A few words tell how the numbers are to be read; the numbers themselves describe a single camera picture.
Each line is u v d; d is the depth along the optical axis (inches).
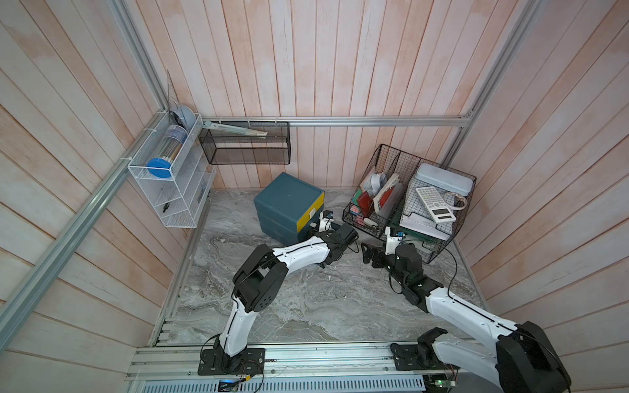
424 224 33.1
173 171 27.6
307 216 34.2
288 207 34.1
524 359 15.9
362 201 42.1
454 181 36.7
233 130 35.6
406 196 37.5
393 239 28.9
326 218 32.5
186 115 33.5
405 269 25.4
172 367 29.0
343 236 28.9
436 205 33.8
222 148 40.9
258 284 20.4
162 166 27.0
